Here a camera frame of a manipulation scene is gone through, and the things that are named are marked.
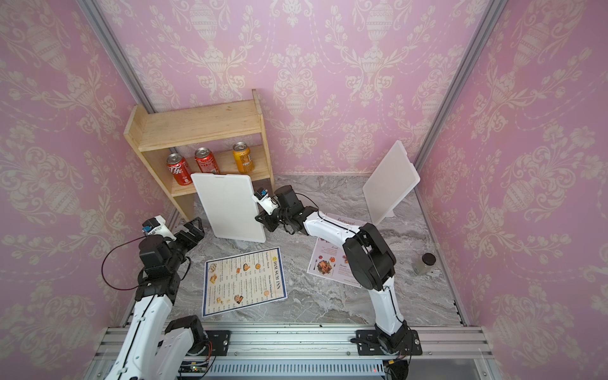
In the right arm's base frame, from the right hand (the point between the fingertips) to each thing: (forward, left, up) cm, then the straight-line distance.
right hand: (260, 215), depth 88 cm
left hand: (-7, +20, +6) cm, 22 cm away
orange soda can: (+15, +5, +16) cm, 22 cm away
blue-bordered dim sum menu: (-19, +7, -15) cm, 25 cm away
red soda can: (+13, +17, +17) cm, 27 cm away
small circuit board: (-44, +19, -16) cm, 50 cm away
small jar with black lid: (-20, -57, -8) cm, 61 cm away
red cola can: (+10, +26, +16) cm, 32 cm away
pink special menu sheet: (-12, -26, -15) cm, 32 cm away
